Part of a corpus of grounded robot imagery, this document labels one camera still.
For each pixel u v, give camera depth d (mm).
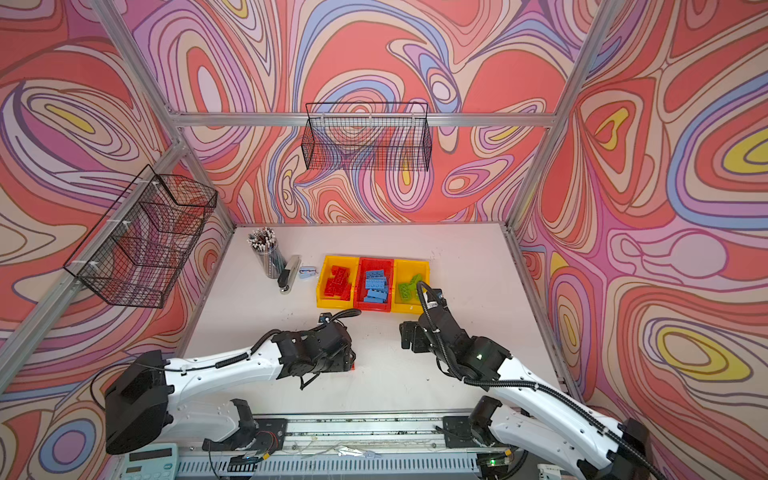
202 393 459
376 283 990
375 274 1015
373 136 959
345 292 967
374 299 954
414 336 661
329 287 986
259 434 720
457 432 734
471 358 525
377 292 959
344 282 984
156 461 680
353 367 808
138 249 694
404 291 983
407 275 1023
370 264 1066
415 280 984
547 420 445
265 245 911
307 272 1046
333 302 949
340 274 1011
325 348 627
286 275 997
